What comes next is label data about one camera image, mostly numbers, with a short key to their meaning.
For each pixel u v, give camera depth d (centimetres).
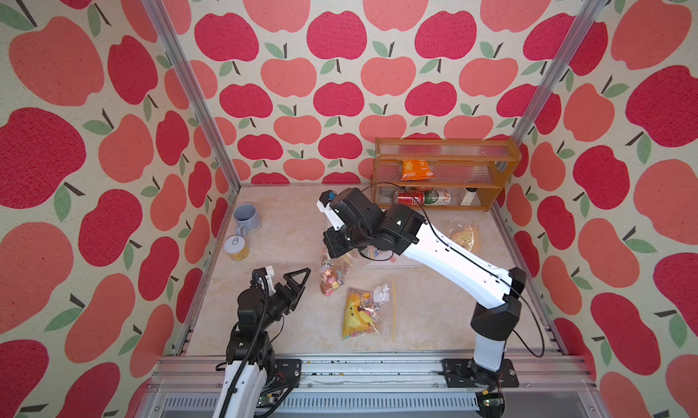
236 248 96
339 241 59
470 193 106
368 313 82
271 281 74
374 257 58
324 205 60
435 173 123
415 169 101
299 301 80
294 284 72
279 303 71
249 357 57
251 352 58
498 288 44
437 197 108
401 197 108
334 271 77
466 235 97
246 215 100
